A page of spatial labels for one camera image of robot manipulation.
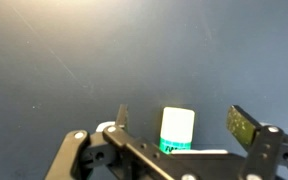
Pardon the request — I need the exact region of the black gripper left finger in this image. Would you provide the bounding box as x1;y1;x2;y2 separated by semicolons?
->
45;103;198;180

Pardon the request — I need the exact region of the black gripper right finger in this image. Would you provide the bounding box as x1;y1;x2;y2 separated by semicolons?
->
226;105;288;180

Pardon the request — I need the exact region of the yellow green glue stick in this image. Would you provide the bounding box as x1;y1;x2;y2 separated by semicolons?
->
159;106;196;155

